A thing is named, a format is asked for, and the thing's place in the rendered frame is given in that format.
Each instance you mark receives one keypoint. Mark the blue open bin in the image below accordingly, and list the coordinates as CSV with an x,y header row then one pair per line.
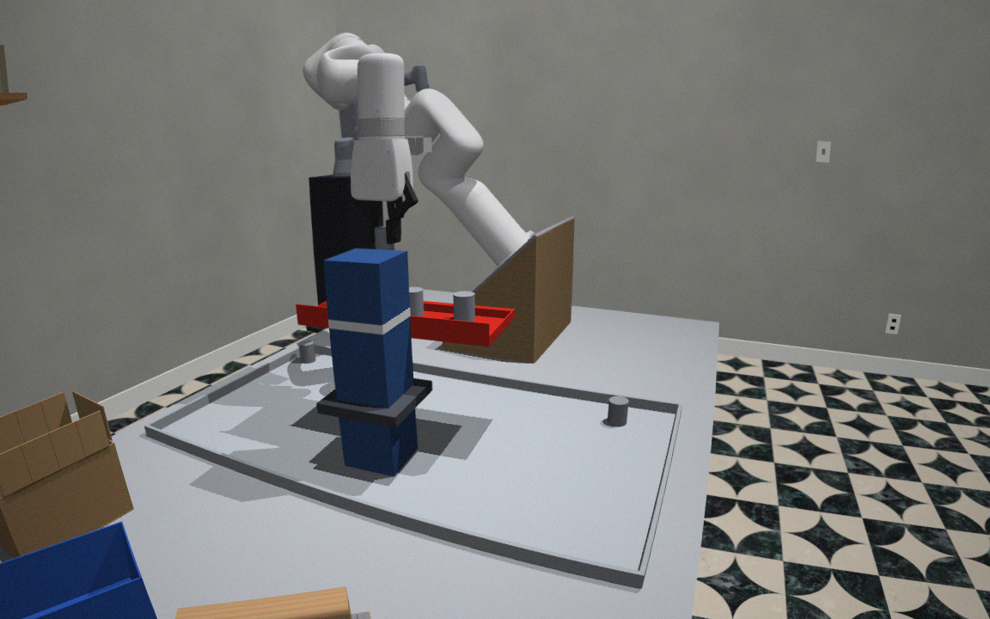
x,y
89,570

